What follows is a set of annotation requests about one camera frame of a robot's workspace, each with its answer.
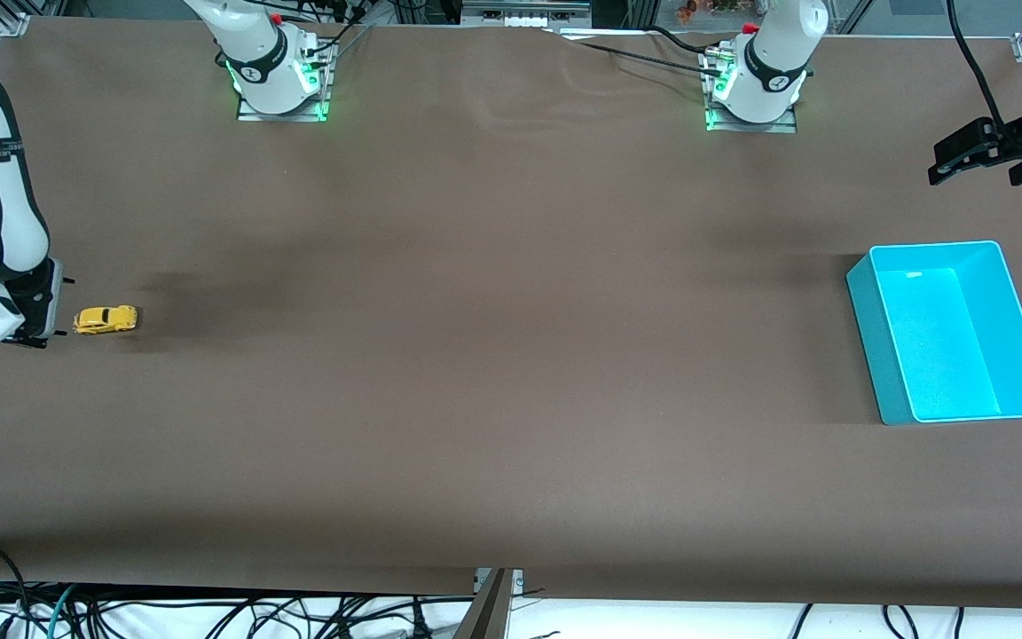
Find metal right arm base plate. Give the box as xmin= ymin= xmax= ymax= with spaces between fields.
xmin=236 ymin=40 xmax=331 ymax=122

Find white background device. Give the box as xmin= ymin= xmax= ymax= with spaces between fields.
xmin=460 ymin=0 xmax=594 ymax=29

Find brown table cover sheet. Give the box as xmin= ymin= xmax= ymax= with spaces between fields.
xmin=0 ymin=16 xmax=1022 ymax=610

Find long black table cable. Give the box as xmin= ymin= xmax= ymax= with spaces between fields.
xmin=546 ymin=28 xmax=725 ymax=79

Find brown metal bar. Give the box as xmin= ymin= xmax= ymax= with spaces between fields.
xmin=453 ymin=568 xmax=514 ymax=639

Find tangled black floor cables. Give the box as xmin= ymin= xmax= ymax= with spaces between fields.
xmin=76 ymin=590 xmax=476 ymax=639

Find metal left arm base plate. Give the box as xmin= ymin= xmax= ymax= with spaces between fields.
xmin=704 ymin=49 xmax=798 ymax=134

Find yellow beetle toy car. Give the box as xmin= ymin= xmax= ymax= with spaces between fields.
xmin=73 ymin=304 xmax=140 ymax=335

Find aluminium frame profile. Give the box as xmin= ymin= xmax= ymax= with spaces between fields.
xmin=0 ymin=0 xmax=35 ymax=38

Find silver table edge plate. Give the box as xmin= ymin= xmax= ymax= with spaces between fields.
xmin=474 ymin=568 xmax=525 ymax=594

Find green floor cable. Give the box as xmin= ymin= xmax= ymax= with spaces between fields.
xmin=45 ymin=584 xmax=79 ymax=639

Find turquoise plastic bin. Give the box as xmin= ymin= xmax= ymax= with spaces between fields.
xmin=846 ymin=241 xmax=1022 ymax=426

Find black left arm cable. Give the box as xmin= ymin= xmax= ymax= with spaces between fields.
xmin=948 ymin=0 xmax=1010 ymax=132

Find black base cable bundle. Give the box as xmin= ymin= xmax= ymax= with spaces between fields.
xmin=280 ymin=0 xmax=379 ymax=67

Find short black table cable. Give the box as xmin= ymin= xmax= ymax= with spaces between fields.
xmin=651 ymin=25 xmax=725 ymax=56

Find black floor cable loop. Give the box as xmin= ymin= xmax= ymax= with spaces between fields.
xmin=882 ymin=605 xmax=922 ymax=639

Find orange background objects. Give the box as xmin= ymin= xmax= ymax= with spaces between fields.
xmin=678 ymin=0 xmax=760 ymax=17

